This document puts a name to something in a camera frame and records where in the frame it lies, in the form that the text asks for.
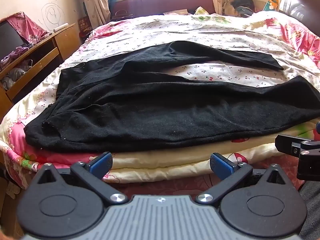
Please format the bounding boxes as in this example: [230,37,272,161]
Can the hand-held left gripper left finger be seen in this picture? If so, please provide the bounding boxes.
[32,152,128,205]

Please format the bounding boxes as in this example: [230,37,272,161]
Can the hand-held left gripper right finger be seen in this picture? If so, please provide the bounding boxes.
[196,152,288,205]

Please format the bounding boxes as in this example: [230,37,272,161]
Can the black pants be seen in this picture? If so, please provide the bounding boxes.
[24,40,320,153]

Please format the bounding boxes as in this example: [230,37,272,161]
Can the cream printed blanket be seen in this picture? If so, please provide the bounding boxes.
[100,120,320,183]

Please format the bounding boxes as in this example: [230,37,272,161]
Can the pink floral quilt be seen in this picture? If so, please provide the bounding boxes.
[0,10,320,188]

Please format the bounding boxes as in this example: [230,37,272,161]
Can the dark wooden headboard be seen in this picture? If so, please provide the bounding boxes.
[278,0,320,35]

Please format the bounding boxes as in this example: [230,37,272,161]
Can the colourful printed box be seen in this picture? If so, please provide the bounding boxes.
[262,0,279,12]

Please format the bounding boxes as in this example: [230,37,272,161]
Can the purple cloth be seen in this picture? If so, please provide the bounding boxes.
[0,42,34,65]

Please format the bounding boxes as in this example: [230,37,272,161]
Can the red bag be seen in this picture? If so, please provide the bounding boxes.
[78,16,91,39]

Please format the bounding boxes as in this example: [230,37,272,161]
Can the white paper roll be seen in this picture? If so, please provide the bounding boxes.
[48,22,69,33]

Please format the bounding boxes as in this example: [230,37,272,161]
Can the pile of dark clothes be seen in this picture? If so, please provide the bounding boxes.
[224,0,257,17]

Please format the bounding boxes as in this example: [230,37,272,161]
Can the brown handbag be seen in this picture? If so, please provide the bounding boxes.
[111,9,133,20]

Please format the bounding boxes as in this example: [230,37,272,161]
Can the pink floral cloth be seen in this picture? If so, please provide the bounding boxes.
[5,11,50,44]

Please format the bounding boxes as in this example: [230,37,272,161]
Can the black television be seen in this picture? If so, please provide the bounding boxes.
[0,20,25,60]

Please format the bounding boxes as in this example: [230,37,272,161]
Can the maroon padded sofa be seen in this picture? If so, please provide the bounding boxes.
[110,0,217,20]

